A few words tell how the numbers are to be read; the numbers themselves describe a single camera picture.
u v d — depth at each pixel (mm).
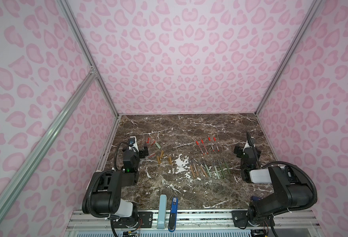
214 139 1048
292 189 446
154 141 1036
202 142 1036
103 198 439
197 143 1034
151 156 962
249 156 693
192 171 901
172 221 734
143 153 819
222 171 902
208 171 899
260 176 627
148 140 1040
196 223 726
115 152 630
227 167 909
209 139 1044
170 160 946
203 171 899
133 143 765
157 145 1008
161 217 718
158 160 949
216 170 901
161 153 975
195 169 902
